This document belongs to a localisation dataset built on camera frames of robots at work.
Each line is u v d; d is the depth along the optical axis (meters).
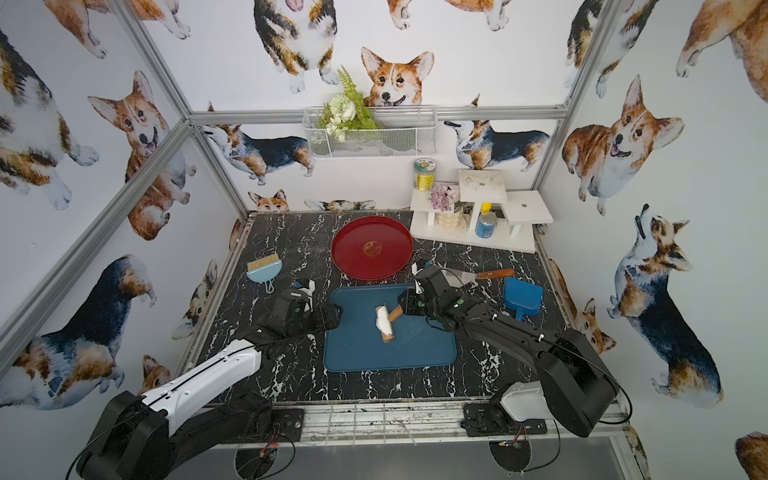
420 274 0.70
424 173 1.03
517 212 1.01
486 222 1.06
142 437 0.39
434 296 0.65
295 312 0.66
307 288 0.78
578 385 0.42
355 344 0.86
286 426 0.74
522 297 0.96
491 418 0.67
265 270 1.04
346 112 0.78
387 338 0.86
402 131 0.93
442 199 0.95
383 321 0.88
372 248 1.10
